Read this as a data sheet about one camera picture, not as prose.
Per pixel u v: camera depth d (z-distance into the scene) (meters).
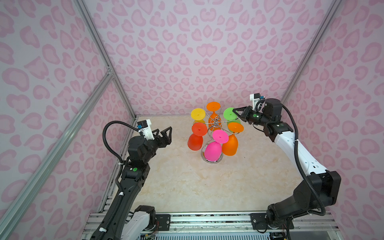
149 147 0.62
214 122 0.74
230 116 0.76
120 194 0.45
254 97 0.71
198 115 0.75
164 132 0.64
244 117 0.67
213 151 0.73
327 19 0.72
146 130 0.63
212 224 0.74
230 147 0.75
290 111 0.87
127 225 0.54
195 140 0.77
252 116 0.68
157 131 0.73
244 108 0.71
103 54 0.84
